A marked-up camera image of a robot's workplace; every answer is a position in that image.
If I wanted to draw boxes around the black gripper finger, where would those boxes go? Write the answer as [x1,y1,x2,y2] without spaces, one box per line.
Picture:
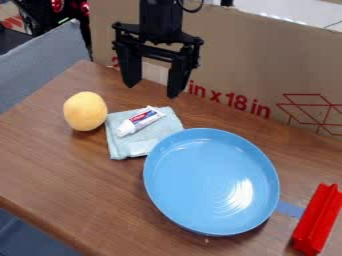
[167,46,194,99]
[116,42,142,88]

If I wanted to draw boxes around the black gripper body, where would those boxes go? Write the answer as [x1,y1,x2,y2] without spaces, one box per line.
[112,0,205,65]

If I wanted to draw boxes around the red plastic block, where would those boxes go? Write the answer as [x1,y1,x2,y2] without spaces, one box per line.
[291,183,342,256]

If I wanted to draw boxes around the light blue folded cloth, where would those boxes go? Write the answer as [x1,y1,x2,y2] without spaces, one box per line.
[106,106,183,160]

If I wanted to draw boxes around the small toothpaste tube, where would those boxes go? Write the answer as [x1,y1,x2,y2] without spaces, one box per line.
[116,106,166,137]

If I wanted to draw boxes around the yellow round fruit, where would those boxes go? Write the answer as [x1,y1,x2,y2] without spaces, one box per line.
[63,91,108,131]

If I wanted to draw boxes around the grey padded panel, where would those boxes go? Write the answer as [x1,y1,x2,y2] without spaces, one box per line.
[0,21,90,113]

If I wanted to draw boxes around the brown cardboard box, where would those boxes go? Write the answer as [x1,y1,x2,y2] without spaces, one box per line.
[87,0,342,138]

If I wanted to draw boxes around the black computer with lights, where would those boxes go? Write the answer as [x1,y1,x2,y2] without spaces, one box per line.
[11,0,94,59]

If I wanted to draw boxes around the blue round plate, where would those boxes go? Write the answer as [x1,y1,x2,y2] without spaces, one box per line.
[143,128,281,236]

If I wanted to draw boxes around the blue tape strip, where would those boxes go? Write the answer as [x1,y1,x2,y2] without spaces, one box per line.
[277,201,305,219]

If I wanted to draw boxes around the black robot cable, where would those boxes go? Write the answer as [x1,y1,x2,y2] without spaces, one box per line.
[175,0,206,14]

